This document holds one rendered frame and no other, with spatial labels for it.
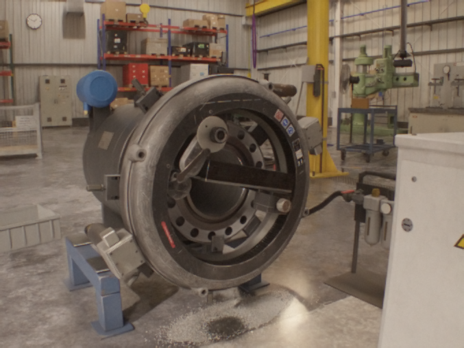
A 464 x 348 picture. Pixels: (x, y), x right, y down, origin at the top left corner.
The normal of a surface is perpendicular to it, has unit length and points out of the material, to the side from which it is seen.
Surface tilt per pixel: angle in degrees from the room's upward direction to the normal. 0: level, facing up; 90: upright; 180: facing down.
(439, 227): 90
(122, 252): 90
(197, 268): 90
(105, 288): 90
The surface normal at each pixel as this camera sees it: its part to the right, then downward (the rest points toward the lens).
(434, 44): -0.87, 0.09
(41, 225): 0.74, 0.12
